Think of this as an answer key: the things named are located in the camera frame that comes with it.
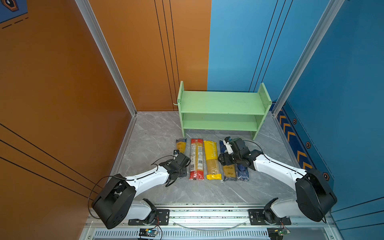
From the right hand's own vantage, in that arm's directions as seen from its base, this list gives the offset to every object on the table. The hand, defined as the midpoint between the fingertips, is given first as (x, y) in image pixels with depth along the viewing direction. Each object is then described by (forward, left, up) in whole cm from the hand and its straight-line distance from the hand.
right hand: (222, 157), depth 88 cm
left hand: (-5, +24, -5) cm, 25 cm away
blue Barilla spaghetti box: (-8, -11, -3) cm, 14 cm away
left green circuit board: (-36, +39, -7) cm, 54 cm away
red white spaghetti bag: (-5, +16, -3) cm, 17 cm away
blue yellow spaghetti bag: (+12, +26, -4) cm, 29 cm away
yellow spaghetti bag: (-3, +6, -4) cm, 8 cm away
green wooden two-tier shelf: (+17, 0, +22) cm, 27 cm away
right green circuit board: (-36, -24, -7) cm, 44 cm away
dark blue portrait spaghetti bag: (-8, -3, -3) cm, 9 cm away
